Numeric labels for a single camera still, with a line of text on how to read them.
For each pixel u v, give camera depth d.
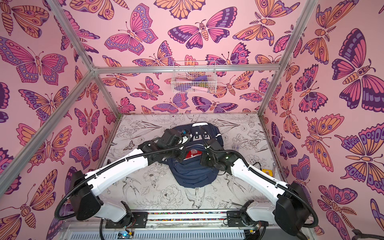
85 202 0.40
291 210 0.39
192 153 0.84
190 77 0.98
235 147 1.00
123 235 0.72
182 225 0.73
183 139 0.61
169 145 0.59
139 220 0.73
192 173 0.80
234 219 0.72
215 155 0.60
